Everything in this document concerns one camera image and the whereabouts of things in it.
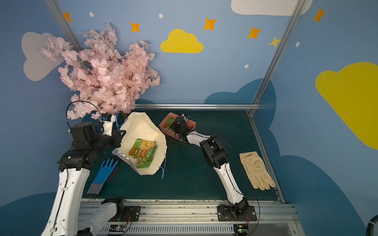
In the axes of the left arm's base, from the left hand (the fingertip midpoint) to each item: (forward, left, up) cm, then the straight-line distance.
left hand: (123, 129), depth 70 cm
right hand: (+27, -20, -24) cm, 41 cm away
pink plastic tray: (+23, -33, -24) cm, 47 cm away
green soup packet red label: (+29, -16, -29) cm, 44 cm away
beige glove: (-7, -74, -30) cm, 80 cm away
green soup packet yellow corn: (+4, -1, -24) cm, 24 cm away
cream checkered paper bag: (+16, +1, -17) cm, 23 cm away
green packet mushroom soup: (-6, -6, -23) cm, 25 cm away
